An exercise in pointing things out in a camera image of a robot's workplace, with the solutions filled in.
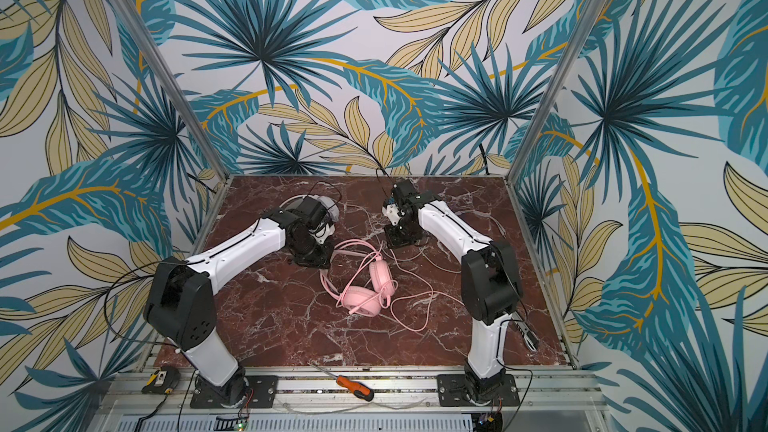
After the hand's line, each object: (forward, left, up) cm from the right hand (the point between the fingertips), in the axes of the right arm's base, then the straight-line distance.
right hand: (391, 243), depth 92 cm
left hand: (-8, +18, +3) cm, 20 cm away
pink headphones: (-22, +8, +10) cm, 25 cm away
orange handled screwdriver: (-37, +11, -6) cm, 39 cm away
